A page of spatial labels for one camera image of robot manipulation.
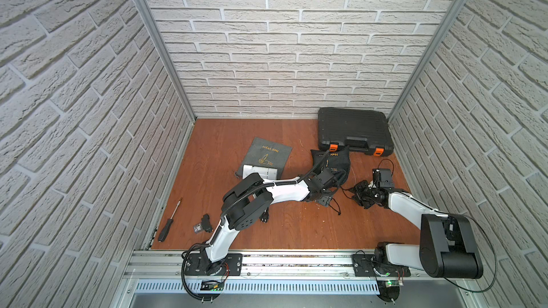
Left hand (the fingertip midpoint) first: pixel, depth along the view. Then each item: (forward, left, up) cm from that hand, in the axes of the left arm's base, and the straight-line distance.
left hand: (327, 194), depth 90 cm
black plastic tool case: (+32, -23, +6) cm, 40 cm away
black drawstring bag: (+14, -5, +5) cm, 15 cm away
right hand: (+2, -11, 0) cm, 11 cm away
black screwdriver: (-12, +65, -2) cm, 66 cm away
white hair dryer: (+8, +26, +5) cm, 28 cm away
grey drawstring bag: (+22, +28, -1) cm, 35 cm away
